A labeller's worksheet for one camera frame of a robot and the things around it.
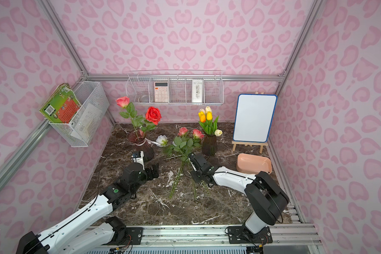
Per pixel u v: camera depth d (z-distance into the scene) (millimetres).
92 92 825
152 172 730
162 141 1016
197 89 926
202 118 801
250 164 975
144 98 924
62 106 718
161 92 929
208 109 854
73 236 448
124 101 819
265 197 444
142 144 882
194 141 1066
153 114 721
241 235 648
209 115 805
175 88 989
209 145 1064
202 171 678
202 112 840
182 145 972
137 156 687
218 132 761
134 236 734
